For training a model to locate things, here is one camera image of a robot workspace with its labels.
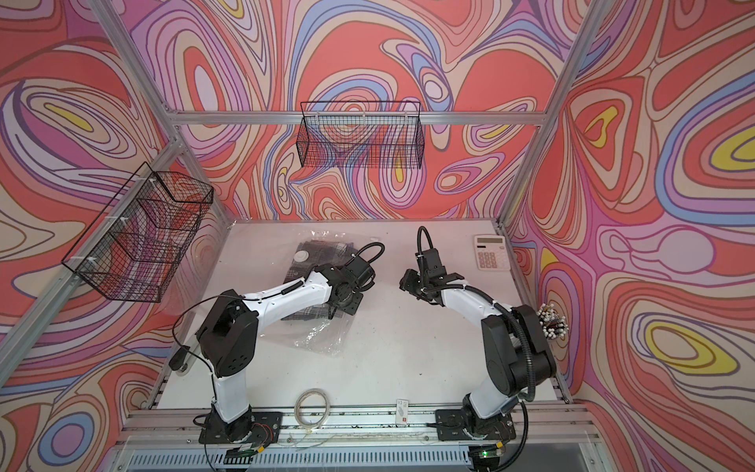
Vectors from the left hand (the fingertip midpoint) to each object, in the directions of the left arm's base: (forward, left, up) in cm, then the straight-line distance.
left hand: (352, 304), depth 90 cm
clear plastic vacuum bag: (-8, +10, -2) cm, 13 cm away
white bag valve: (+19, +20, 0) cm, 28 cm away
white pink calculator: (+24, -50, -3) cm, 56 cm away
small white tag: (-29, -14, -5) cm, 33 cm away
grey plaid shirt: (+22, +13, -1) cm, 25 cm away
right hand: (+5, -17, 0) cm, 18 cm away
